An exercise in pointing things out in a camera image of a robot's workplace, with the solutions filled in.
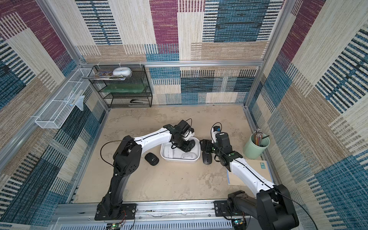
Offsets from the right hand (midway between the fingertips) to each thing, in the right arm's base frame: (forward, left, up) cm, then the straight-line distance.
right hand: (205, 139), depth 87 cm
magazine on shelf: (+34, +60, +23) cm, 73 cm away
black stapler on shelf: (+36, +52, -1) cm, 63 cm away
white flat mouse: (-6, +10, -8) cm, 14 cm away
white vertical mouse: (-3, +23, -9) cm, 24 cm away
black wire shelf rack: (+42, +63, -5) cm, 76 cm away
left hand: (0, +10, -9) cm, 13 cm away
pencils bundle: (-2, -29, +5) cm, 30 cm away
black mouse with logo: (-7, -1, -10) cm, 12 cm away
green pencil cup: (-6, -27, -3) cm, 28 cm away
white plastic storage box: (-1, +5, -11) cm, 12 cm away
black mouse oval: (0, +9, -7) cm, 11 cm away
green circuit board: (-41, +46, -12) cm, 62 cm away
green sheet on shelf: (+32, +52, +15) cm, 63 cm away
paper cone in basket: (+12, +69, +22) cm, 74 cm away
